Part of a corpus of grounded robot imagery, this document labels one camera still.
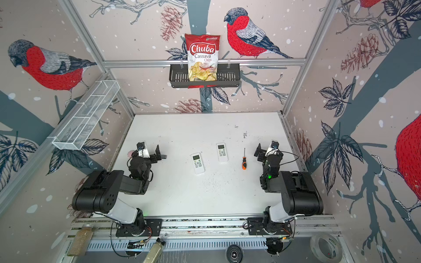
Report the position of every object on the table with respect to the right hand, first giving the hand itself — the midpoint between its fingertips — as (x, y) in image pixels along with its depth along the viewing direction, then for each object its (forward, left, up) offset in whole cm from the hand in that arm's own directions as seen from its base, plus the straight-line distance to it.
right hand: (266, 147), depth 89 cm
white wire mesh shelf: (-7, +95, +21) cm, 97 cm away
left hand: (-3, +66, +4) cm, 66 cm away
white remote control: (-9, +38, -9) cm, 40 cm away
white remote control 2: (+1, +25, -8) cm, 26 cm away
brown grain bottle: (-47, +83, -4) cm, 95 cm away
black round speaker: (-48, +19, +1) cm, 52 cm away
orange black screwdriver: (-5, +12, -9) cm, 16 cm away
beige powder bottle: (-50, +52, -7) cm, 72 cm away
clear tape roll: (-43, -21, -13) cm, 50 cm away
